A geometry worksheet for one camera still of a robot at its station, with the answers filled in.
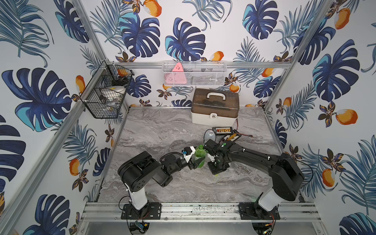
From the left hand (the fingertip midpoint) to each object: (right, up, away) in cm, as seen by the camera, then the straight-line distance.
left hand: (201, 151), depth 80 cm
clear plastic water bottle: (+5, +9, +4) cm, 11 cm away
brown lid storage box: (+11, +26, +17) cm, 33 cm away
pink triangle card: (-14, +44, +10) cm, 47 cm away
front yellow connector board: (+24, +5, +23) cm, 34 cm away
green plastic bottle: (-1, -1, -2) cm, 2 cm away
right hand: (+8, -12, +3) cm, 15 cm away
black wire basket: (-54, +30, +3) cm, 62 cm away
